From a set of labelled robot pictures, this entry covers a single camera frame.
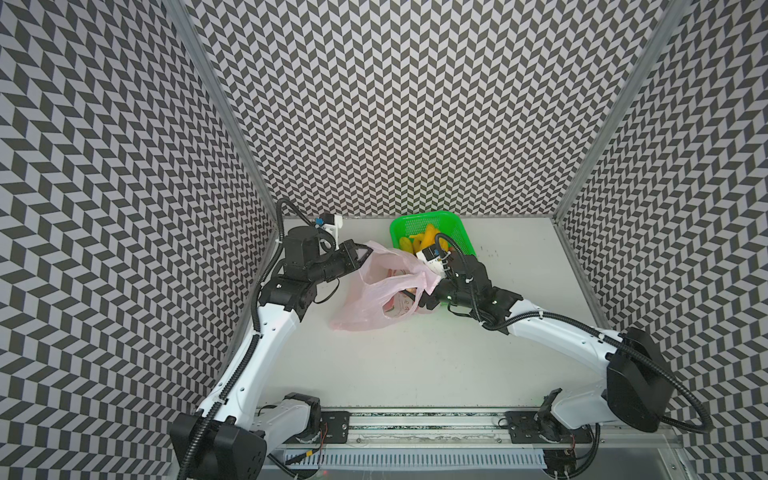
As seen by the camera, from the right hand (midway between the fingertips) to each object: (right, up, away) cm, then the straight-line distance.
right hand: (407, 292), depth 77 cm
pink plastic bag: (-4, +5, -17) cm, 18 cm away
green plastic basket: (+14, +20, +32) cm, 41 cm away
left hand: (-8, +11, -6) cm, 15 cm away
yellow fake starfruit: (0, +12, +29) cm, 31 cm away
